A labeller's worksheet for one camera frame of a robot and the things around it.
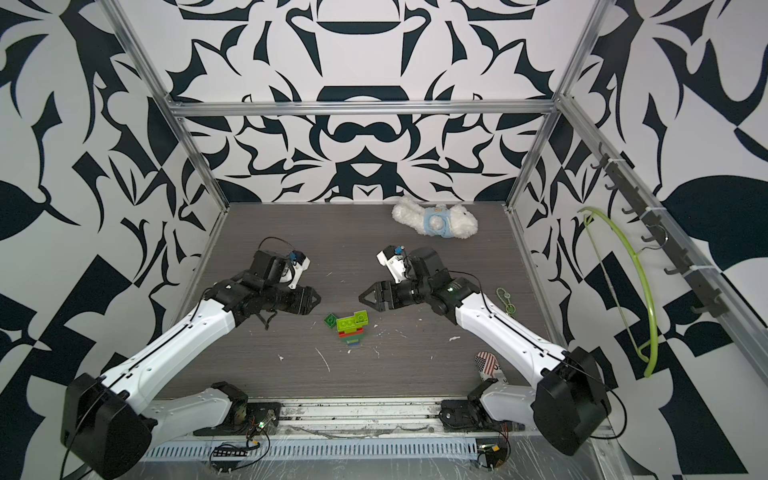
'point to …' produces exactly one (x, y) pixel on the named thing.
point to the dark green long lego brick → (360, 338)
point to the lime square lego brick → (361, 317)
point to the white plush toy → (447, 221)
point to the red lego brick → (342, 334)
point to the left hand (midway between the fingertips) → (310, 291)
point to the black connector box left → (225, 452)
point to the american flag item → (486, 362)
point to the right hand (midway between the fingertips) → (370, 293)
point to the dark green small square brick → (330, 320)
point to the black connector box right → (494, 454)
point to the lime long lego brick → (347, 324)
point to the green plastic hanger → (645, 280)
